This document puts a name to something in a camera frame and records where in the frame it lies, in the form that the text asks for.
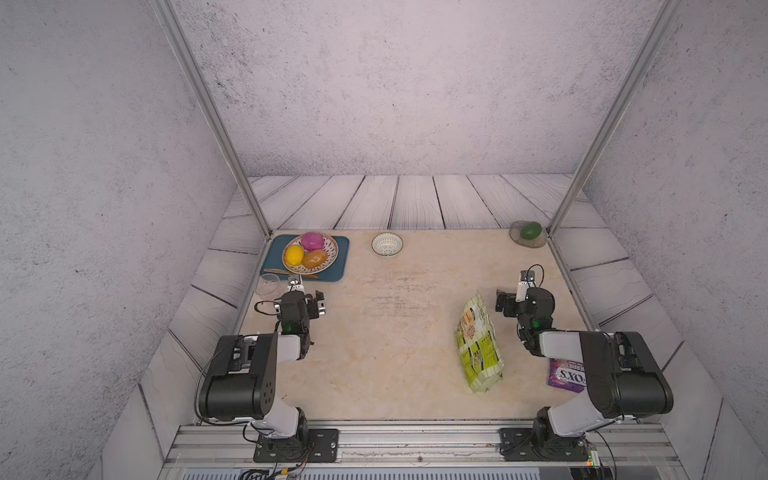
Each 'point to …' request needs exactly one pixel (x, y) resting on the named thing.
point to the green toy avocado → (531, 230)
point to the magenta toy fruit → (312, 241)
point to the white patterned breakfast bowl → (386, 244)
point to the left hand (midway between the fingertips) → (305, 292)
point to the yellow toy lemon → (294, 255)
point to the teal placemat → (271, 260)
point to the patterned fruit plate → (330, 247)
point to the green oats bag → (479, 349)
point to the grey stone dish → (514, 233)
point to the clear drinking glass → (267, 283)
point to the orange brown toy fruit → (314, 258)
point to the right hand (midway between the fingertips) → (518, 289)
